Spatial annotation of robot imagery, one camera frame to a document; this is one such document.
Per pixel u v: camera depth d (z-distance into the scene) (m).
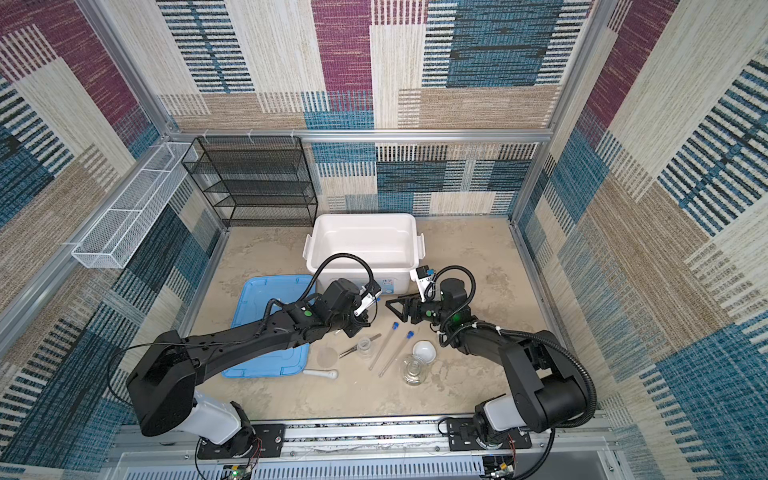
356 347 0.85
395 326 0.92
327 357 0.86
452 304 0.71
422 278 0.79
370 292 0.72
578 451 0.74
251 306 0.97
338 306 0.64
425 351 0.87
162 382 0.42
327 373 0.83
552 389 0.44
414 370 0.78
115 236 0.71
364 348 0.82
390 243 1.07
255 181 1.11
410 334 0.91
